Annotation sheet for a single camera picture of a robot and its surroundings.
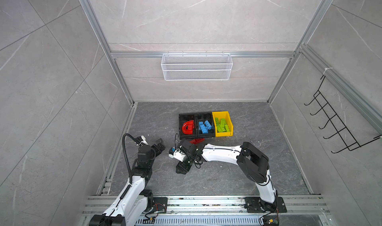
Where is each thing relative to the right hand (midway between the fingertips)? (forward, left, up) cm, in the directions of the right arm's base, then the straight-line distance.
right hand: (179, 166), depth 85 cm
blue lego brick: (+29, -18, +1) cm, 35 cm away
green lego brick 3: (+25, -32, +1) cm, 40 cm away
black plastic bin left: (+37, -2, -2) cm, 38 cm away
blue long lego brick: (+24, -16, +3) cm, 29 cm away
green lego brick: (+31, -26, +1) cm, 40 cm away
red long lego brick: (+16, -10, +1) cm, 19 cm away
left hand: (+12, +14, +10) cm, 21 cm away
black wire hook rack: (+6, -77, +29) cm, 82 cm away
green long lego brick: (+30, -30, +2) cm, 42 cm away
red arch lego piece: (+26, -5, +2) cm, 26 cm away
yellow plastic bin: (+34, -33, +3) cm, 47 cm away
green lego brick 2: (+25, -28, +1) cm, 38 cm away
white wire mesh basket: (+58, -12, +29) cm, 66 cm away
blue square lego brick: (+30, -14, +1) cm, 33 cm away
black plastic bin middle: (+39, -16, -4) cm, 42 cm away
